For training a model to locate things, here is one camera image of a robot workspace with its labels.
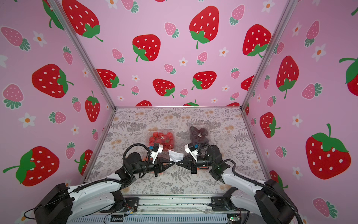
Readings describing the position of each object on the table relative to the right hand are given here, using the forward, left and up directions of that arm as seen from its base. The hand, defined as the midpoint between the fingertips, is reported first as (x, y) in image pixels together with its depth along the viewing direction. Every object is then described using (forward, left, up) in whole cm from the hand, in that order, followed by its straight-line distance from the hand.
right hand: (176, 168), depth 67 cm
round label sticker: (+28, -12, -11) cm, 32 cm away
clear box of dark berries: (+37, -9, -18) cm, 42 cm away
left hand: (+2, +2, 0) cm, 2 cm away
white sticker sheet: (+2, 0, +7) cm, 7 cm away
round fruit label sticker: (+25, +13, -12) cm, 30 cm away
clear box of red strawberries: (+29, +12, -18) cm, 36 cm away
